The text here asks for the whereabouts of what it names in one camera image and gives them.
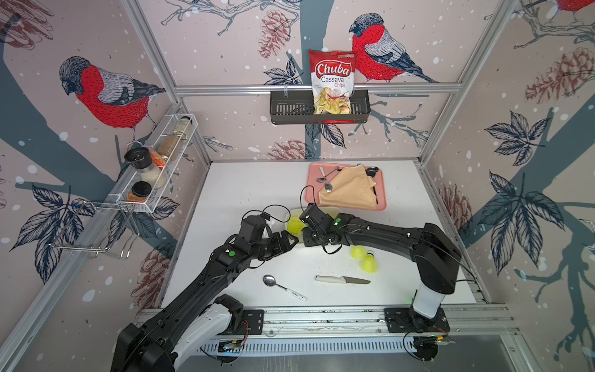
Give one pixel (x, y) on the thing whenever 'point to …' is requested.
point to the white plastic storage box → (298, 240)
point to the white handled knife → (343, 279)
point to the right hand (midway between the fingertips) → (305, 237)
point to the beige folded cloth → (351, 188)
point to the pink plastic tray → (313, 187)
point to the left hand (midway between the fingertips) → (295, 239)
